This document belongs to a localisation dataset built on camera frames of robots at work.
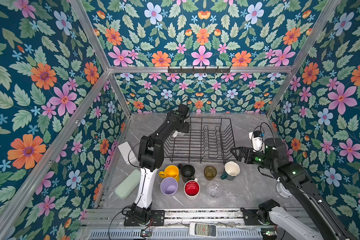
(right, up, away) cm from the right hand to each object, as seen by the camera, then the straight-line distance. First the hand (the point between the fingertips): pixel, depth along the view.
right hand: (237, 149), depth 70 cm
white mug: (-31, +7, +26) cm, 41 cm away
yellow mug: (-34, -15, +15) cm, 40 cm away
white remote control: (-16, -38, 0) cm, 41 cm away
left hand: (-27, +12, +28) cm, 40 cm away
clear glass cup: (-9, -25, +12) cm, 29 cm away
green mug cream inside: (+2, -14, +16) cm, 22 cm away
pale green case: (-57, -23, +10) cm, 63 cm away
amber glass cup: (-11, -17, +18) cm, 27 cm away
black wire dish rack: (-10, +3, +29) cm, 31 cm away
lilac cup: (-35, -23, +14) cm, 44 cm away
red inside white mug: (-22, -24, +12) cm, 35 cm away
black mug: (-24, -16, +17) cm, 34 cm away
